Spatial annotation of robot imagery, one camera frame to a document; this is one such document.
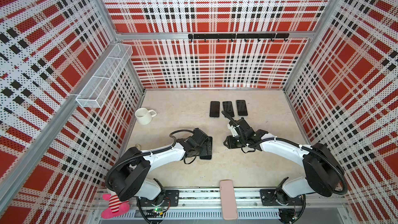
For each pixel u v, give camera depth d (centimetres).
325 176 42
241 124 68
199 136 68
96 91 91
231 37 89
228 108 115
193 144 68
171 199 73
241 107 113
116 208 67
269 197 74
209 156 87
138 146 91
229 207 70
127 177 43
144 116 97
